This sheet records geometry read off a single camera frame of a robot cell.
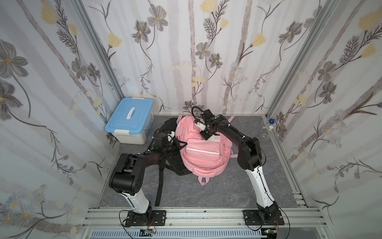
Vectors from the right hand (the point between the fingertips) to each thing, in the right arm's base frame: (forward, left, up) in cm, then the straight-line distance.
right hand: (208, 130), depth 99 cm
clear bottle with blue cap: (+9, -45, -8) cm, 47 cm away
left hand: (-11, +14, +3) cm, 18 cm away
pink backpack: (-20, +5, 0) cm, 21 cm away
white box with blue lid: (0, +50, +6) cm, 51 cm away
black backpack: (-22, +21, -5) cm, 31 cm away
